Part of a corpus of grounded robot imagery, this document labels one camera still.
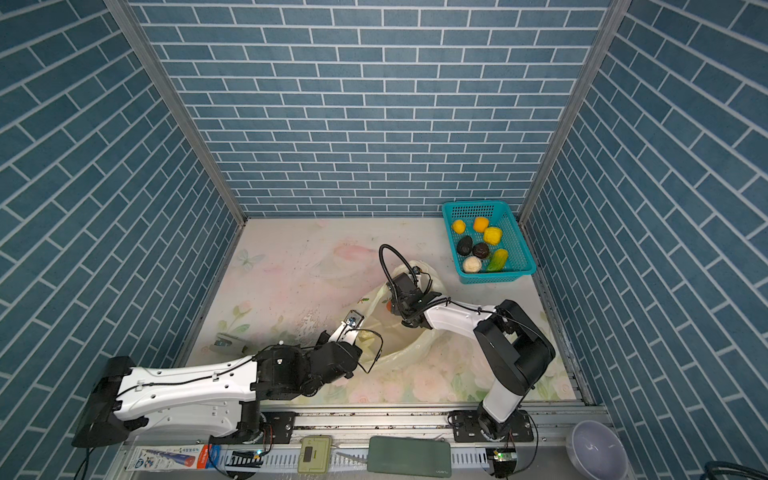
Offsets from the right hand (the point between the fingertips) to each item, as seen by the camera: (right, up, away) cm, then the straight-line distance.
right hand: (404, 297), depth 94 cm
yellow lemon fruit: (+31, +25, +22) cm, 45 cm away
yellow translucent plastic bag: (-1, -7, -24) cm, 25 cm away
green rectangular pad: (+3, -34, -23) cm, 41 cm away
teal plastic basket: (+40, +11, +8) cm, 42 cm away
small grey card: (-52, -13, -7) cm, 54 cm away
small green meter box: (-21, -33, -25) cm, 46 cm away
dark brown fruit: (+28, +15, +11) cm, 33 cm away
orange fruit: (+22, +24, +20) cm, 38 cm away
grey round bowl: (+46, -33, -23) cm, 61 cm away
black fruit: (+23, +16, +14) cm, 31 cm away
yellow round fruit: (+33, +20, +16) cm, 42 cm away
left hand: (-11, -8, -20) cm, 25 cm away
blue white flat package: (-53, -33, -25) cm, 67 cm away
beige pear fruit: (+23, +10, +6) cm, 26 cm away
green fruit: (+33, +11, +11) cm, 37 cm away
